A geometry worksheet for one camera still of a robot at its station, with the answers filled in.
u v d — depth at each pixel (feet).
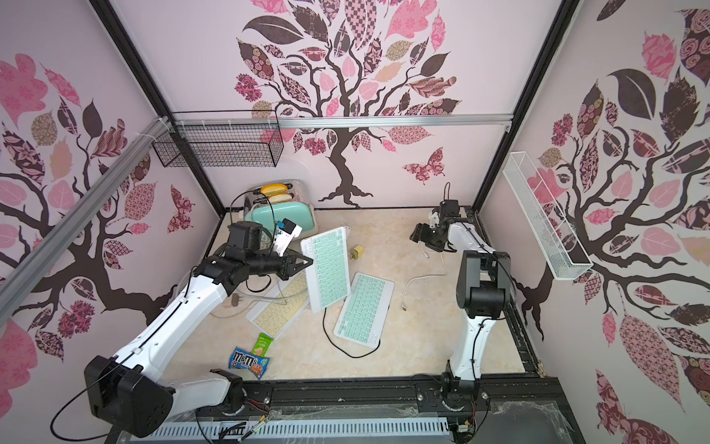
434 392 2.43
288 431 2.29
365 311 2.95
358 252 3.33
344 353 2.67
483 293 1.78
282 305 3.00
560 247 2.49
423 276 3.24
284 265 2.15
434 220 3.03
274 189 3.33
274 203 3.26
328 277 2.62
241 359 2.59
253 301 2.92
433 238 2.82
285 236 2.19
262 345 2.72
